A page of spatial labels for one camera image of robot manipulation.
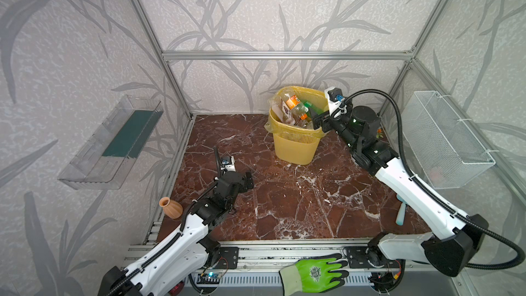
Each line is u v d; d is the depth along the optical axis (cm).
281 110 83
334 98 55
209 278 72
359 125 49
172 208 77
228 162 69
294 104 87
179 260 57
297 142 83
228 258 73
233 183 58
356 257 74
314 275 69
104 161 63
